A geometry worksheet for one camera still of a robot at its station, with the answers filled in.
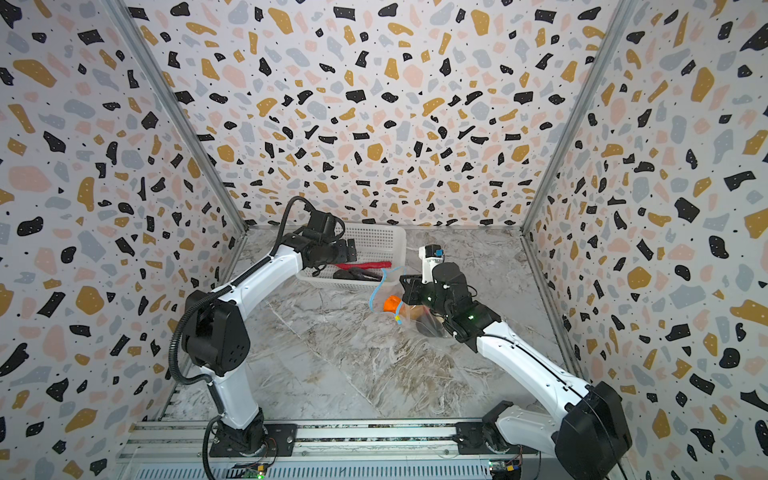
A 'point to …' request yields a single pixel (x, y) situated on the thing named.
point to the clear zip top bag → (392, 284)
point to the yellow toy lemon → (416, 311)
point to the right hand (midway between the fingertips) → (394, 274)
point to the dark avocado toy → (424, 330)
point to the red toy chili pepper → (365, 265)
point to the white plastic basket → (380, 261)
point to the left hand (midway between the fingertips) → (344, 247)
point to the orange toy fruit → (391, 303)
